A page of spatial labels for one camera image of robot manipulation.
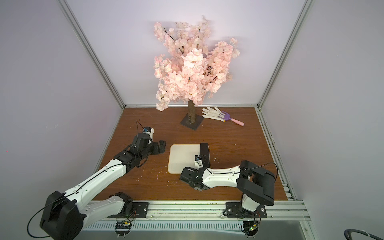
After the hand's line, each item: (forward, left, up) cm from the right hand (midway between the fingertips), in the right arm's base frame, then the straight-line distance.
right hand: (198, 171), depth 86 cm
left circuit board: (-28, +37, -4) cm, 46 cm away
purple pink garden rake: (+41, -21, +1) cm, 46 cm away
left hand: (+11, +22, +14) cm, 28 cm away
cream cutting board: (+9, +11, 0) cm, 15 cm away
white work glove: (+46, -12, 0) cm, 48 cm away
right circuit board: (-26, -25, -2) cm, 37 cm away
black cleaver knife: (+11, -4, 0) cm, 11 cm away
